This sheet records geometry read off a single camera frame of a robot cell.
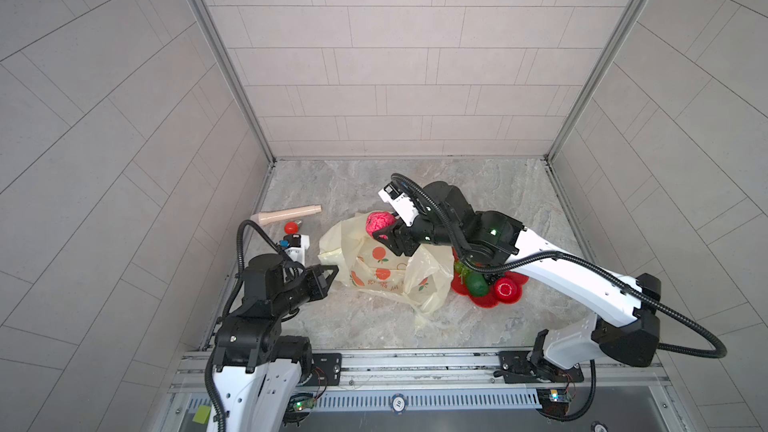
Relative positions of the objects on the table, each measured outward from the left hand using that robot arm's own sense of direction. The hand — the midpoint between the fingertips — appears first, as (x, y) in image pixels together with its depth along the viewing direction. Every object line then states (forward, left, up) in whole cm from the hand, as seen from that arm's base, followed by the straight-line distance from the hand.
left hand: (343, 267), depth 68 cm
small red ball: (+20, +21, -17) cm, 34 cm away
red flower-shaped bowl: (0, -42, -13) cm, 44 cm away
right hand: (+4, -9, +10) cm, 14 cm away
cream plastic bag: (-1, -18, -5) cm, 19 cm away
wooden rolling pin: (+23, +30, -15) cm, 41 cm away
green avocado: (+1, -34, -13) cm, 37 cm away
